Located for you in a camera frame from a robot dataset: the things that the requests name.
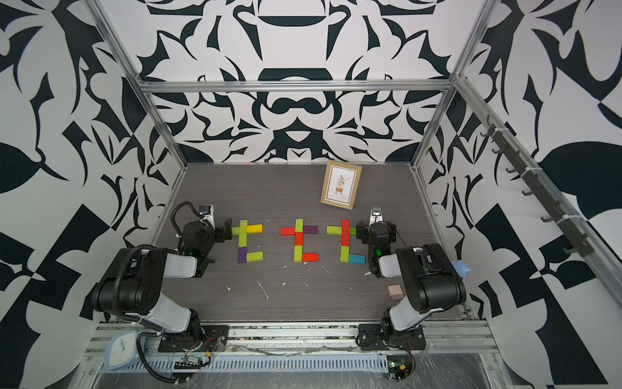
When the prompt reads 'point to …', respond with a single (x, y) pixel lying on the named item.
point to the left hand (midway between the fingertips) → (214, 216)
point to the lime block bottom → (298, 254)
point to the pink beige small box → (395, 292)
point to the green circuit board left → (189, 361)
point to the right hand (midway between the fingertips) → (376, 218)
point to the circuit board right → (399, 366)
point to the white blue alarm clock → (121, 350)
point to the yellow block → (255, 228)
